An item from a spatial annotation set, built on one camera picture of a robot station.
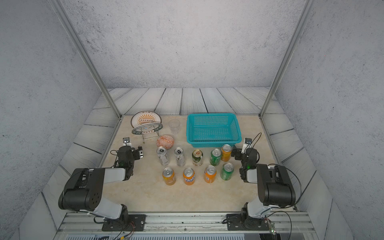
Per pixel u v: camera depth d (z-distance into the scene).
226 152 0.88
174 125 1.10
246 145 0.82
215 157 0.86
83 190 0.46
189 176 0.79
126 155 0.73
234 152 0.86
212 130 1.11
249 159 0.71
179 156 0.83
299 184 0.43
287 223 0.74
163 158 0.85
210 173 0.79
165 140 1.02
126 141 0.81
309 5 0.70
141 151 0.89
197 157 0.86
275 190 0.45
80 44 0.83
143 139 1.05
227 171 0.80
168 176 0.79
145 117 0.99
